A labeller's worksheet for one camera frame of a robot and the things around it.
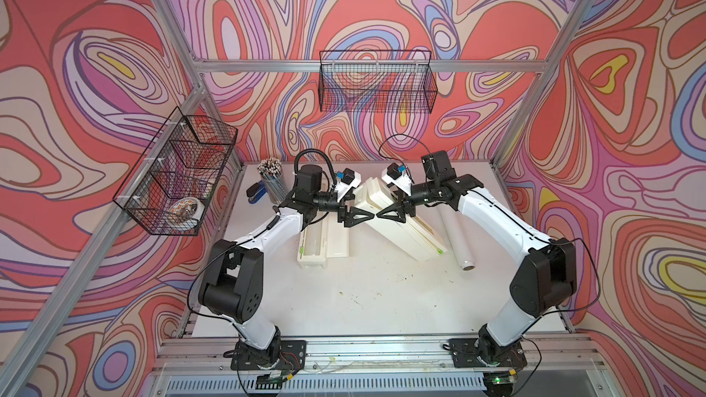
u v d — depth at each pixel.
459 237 0.93
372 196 0.69
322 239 0.88
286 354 0.74
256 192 1.07
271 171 0.93
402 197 0.69
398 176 0.67
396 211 0.69
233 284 0.45
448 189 0.61
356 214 0.71
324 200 0.72
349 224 0.73
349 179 0.69
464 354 0.73
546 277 0.44
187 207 0.73
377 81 0.96
